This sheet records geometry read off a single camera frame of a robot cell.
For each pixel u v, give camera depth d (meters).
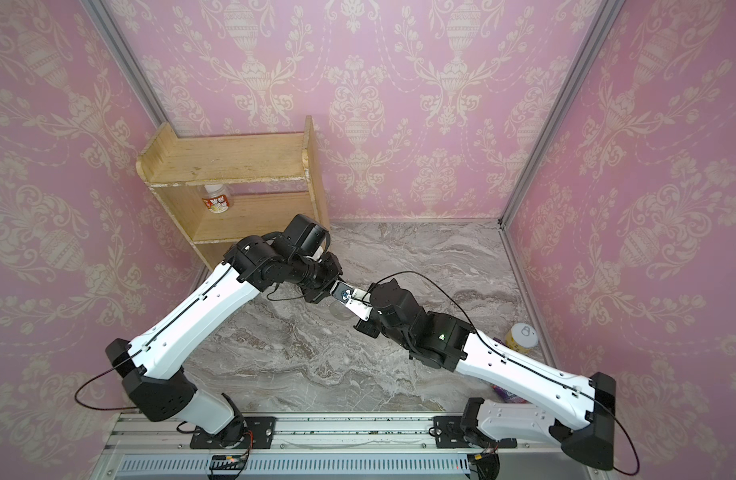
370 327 0.59
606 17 0.69
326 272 0.60
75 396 0.40
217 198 0.90
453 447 0.73
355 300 0.53
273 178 0.73
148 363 0.40
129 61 0.77
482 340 0.45
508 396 0.78
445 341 0.46
